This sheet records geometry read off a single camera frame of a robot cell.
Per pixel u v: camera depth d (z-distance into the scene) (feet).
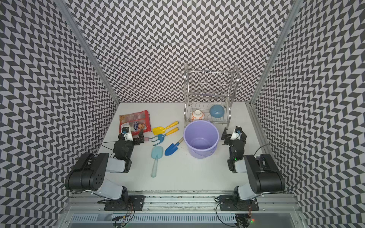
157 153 3.00
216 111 3.38
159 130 3.31
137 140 2.65
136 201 2.41
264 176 1.45
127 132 2.47
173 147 3.06
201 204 2.47
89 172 1.48
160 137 3.23
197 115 3.25
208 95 2.72
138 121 3.42
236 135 2.49
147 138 3.14
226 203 2.38
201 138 3.17
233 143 2.49
